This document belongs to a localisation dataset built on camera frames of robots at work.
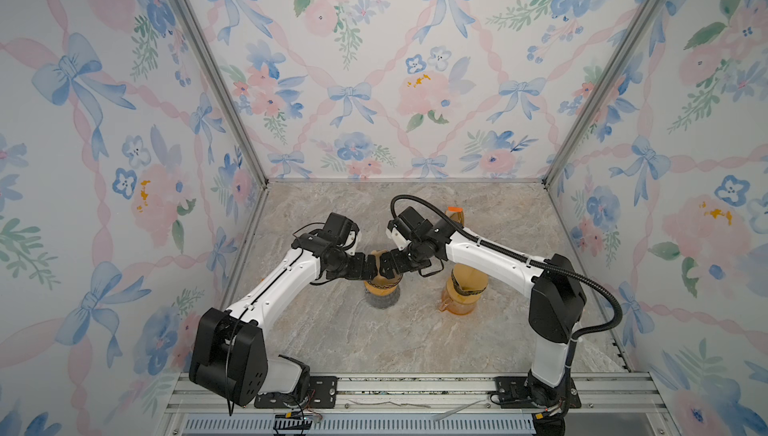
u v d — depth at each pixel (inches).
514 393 28.8
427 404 28.8
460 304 31.5
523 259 19.9
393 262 29.1
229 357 15.7
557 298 18.5
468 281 32.2
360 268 28.8
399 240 29.0
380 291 31.5
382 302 33.6
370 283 29.5
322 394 29.0
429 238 24.2
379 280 31.5
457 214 38.9
